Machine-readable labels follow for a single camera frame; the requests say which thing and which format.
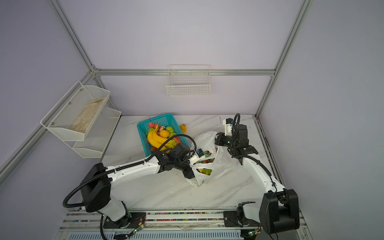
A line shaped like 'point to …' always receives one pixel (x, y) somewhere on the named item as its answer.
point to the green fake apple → (170, 129)
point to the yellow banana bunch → (156, 140)
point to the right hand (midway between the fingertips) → (211, 134)
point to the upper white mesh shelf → (73, 116)
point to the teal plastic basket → (166, 120)
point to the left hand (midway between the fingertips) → (196, 170)
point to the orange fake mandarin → (164, 133)
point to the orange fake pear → (183, 128)
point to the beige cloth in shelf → (84, 121)
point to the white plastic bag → (216, 165)
